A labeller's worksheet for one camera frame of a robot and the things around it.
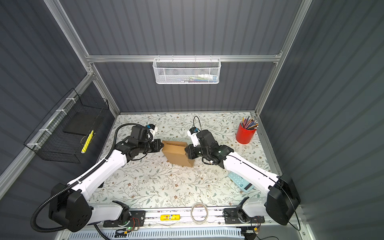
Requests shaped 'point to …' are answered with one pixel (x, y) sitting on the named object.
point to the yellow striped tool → (88, 142)
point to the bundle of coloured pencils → (249, 123)
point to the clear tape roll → (205, 220)
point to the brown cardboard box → (175, 152)
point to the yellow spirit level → (170, 217)
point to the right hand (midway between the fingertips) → (186, 150)
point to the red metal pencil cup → (244, 135)
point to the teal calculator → (245, 184)
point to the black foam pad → (83, 123)
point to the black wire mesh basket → (65, 133)
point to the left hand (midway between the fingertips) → (164, 145)
